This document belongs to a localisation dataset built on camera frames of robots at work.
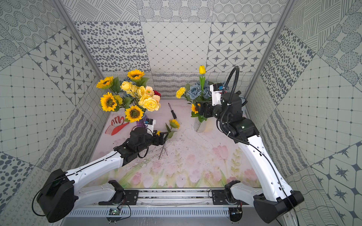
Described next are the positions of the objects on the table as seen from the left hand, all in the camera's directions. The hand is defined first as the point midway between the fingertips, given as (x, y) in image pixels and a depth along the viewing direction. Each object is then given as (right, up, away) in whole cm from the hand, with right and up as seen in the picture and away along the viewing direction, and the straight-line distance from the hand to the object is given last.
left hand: (166, 133), depth 79 cm
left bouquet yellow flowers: (-18, +21, -3) cm, 28 cm away
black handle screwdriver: (0, +12, +32) cm, 34 cm away
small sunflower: (+3, +4, +22) cm, 22 cm away
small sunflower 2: (+16, +14, +4) cm, 22 cm away
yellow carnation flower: (+9, +24, 0) cm, 26 cm away
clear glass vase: (+21, +2, +17) cm, 27 cm away
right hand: (+19, +16, -12) cm, 28 cm away
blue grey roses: (+16, +25, -2) cm, 30 cm away
